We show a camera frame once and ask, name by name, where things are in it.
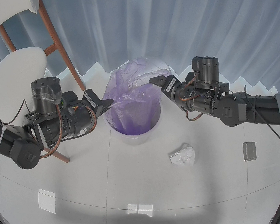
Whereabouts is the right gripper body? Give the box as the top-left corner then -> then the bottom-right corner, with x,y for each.
160,75 -> 220,116

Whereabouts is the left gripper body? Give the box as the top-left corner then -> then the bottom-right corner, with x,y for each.
36,85 -> 105,152

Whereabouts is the purple plastic bag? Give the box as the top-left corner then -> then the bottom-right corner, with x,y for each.
100,55 -> 173,138

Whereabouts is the white trash bin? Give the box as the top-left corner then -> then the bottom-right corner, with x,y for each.
101,82 -> 166,148

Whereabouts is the crumpled white paper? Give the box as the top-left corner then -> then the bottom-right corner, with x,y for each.
168,142 -> 197,167

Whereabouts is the white wooden chair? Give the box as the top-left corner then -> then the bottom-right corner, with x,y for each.
0,0 -> 92,164

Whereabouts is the pale blue curtain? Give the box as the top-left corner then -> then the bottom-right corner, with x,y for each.
0,0 -> 280,93

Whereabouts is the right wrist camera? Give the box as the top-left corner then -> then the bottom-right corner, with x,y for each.
184,71 -> 197,86

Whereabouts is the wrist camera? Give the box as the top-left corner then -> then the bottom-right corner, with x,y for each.
184,71 -> 197,86
59,89 -> 81,111

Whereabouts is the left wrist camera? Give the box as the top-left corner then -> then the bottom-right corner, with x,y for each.
59,89 -> 81,111

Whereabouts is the black cable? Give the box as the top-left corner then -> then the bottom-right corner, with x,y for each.
240,85 -> 280,151
3,97 -> 29,127

